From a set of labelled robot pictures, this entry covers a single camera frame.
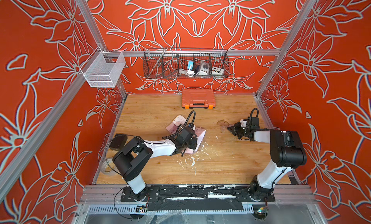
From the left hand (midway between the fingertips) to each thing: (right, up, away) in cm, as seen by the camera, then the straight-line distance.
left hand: (196, 140), depth 90 cm
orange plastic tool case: (+3, +28, +22) cm, 35 cm away
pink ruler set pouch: (+3, +4, +4) cm, 7 cm away
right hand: (+20, +8, +6) cm, 22 cm away
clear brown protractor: (+20, +8, +11) cm, 25 cm away
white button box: (+14, +45, +5) cm, 48 cm away
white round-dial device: (+5, +46, +1) cm, 46 cm away
